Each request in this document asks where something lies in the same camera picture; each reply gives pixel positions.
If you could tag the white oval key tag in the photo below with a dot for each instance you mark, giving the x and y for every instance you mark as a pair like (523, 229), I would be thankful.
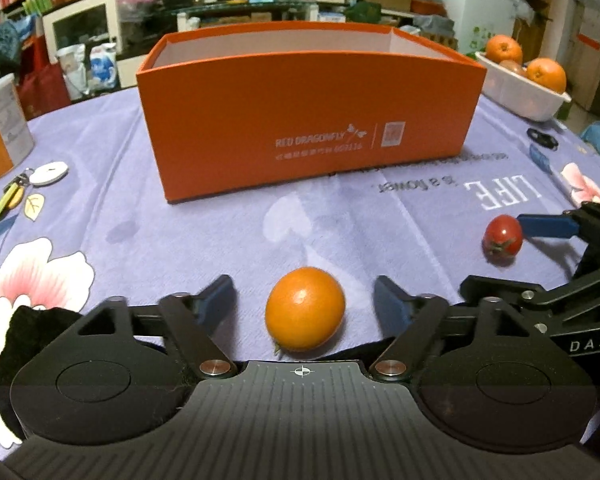
(49, 173)

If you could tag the white plastic bowl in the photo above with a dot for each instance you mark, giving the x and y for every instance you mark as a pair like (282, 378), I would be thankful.
(520, 97)

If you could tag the blue capped pen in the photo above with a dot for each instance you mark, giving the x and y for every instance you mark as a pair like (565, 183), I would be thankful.
(540, 157)

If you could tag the white and black television stand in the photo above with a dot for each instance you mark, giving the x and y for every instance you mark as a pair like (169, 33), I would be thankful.
(130, 67)

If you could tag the tall cardboard carton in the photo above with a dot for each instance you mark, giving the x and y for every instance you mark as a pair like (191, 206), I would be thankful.
(592, 45)

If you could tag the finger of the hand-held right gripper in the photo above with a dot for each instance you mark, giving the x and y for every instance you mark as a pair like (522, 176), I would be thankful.
(547, 226)
(510, 292)

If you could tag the blue and white bag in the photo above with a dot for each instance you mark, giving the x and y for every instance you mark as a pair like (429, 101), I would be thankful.
(103, 67)

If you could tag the orange cardboard box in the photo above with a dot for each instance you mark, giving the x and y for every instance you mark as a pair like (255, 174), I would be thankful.
(280, 110)

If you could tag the brown kiwi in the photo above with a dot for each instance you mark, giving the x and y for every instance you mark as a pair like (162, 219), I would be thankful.
(512, 66)

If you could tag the black clip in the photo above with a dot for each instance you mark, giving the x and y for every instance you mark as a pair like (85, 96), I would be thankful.
(542, 139)

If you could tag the white cabinet with glass door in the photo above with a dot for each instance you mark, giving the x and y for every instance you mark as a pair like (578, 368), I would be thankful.
(47, 35)

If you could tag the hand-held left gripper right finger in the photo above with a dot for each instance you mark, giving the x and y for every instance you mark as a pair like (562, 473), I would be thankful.
(390, 301)

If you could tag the red bag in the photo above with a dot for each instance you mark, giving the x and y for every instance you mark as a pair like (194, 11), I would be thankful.
(42, 92)

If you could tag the purple printed tablecloth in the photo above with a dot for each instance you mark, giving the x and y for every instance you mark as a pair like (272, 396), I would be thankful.
(130, 235)

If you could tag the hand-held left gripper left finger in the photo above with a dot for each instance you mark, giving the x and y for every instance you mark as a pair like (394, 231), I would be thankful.
(217, 301)

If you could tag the white chest freezer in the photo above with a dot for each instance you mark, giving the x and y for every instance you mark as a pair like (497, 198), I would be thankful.
(475, 5)

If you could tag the orange cherry tomato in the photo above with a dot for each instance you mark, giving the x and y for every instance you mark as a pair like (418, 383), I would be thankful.
(305, 310)

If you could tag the orange canister with white label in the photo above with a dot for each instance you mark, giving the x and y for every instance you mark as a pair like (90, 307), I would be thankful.
(7, 130)

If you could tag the red cherry tomato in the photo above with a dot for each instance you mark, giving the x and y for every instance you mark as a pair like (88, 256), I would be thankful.
(500, 237)

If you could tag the orange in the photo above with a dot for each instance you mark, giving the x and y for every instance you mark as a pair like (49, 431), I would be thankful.
(503, 49)
(546, 74)

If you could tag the orange key tag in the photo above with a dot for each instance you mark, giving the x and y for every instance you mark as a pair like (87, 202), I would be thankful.
(17, 199)

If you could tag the white plastic bag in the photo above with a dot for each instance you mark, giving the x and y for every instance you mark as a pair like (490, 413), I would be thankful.
(71, 70)

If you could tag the black cloth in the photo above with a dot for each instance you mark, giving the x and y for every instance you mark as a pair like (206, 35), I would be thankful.
(20, 340)

